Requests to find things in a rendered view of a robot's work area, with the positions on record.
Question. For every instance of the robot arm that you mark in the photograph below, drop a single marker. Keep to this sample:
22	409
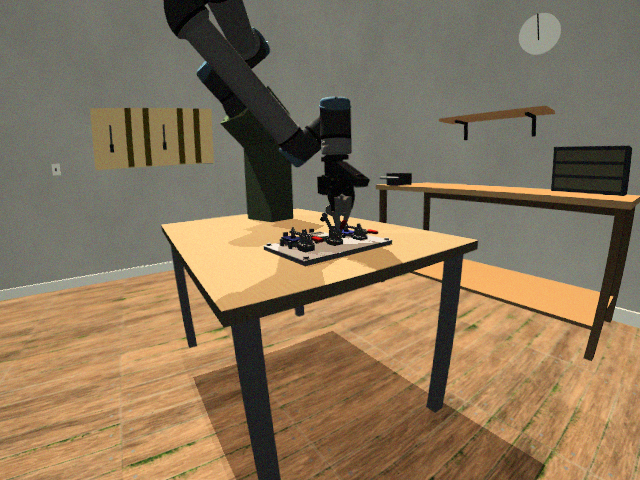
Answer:
330	132

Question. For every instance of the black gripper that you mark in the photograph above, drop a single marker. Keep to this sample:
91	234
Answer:
344	204

